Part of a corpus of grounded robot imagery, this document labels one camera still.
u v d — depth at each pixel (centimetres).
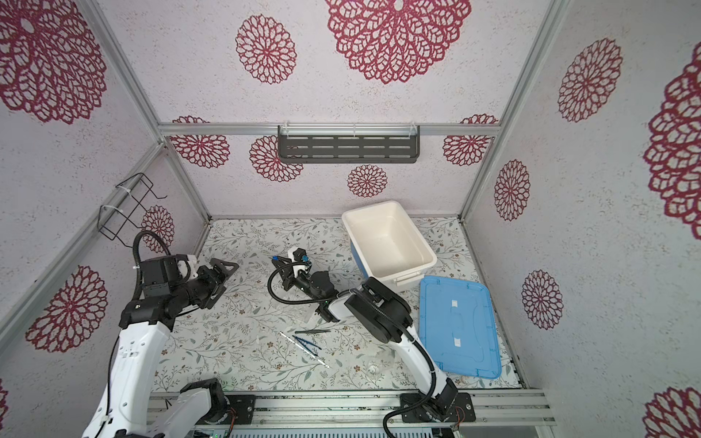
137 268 55
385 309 59
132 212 79
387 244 111
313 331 88
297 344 86
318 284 74
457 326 90
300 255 76
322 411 75
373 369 81
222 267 68
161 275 55
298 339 87
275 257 85
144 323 48
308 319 91
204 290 65
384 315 57
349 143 95
